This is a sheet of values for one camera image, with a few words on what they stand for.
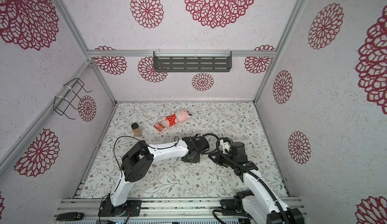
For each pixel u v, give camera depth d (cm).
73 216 69
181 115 104
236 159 65
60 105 72
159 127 104
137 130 97
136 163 51
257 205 57
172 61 92
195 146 68
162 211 74
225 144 78
